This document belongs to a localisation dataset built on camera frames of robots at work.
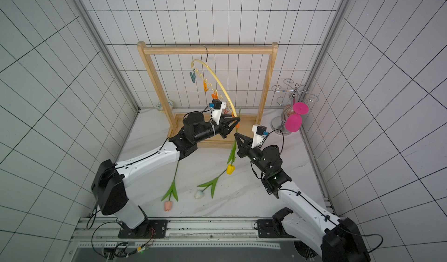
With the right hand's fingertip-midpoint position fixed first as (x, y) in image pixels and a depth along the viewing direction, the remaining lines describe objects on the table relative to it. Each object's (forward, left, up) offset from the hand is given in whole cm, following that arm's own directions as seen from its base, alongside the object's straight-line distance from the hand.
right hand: (228, 136), depth 72 cm
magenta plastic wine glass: (+24, -36, -17) cm, 47 cm away
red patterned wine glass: (+28, -34, -12) cm, 46 cm away
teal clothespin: (+34, +21, +5) cm, 40 cm away
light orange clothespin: (+25, +13, +7) cm, 29 cm away
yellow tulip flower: (-9, -2, -11) cm, 14 cm away
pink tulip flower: (-22, +27, -25) cm, 43 cm away
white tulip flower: (-16, +13, -25) cm, 33 cm away
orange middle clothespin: (+18, +7, +7) cm, 21 cm away
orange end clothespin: (+3, -4, +5) cm, 7 cm away
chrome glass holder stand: (+30, -31, -27) cm, 51 cm away
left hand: (+5, -3, +5) cm, 7 cm away
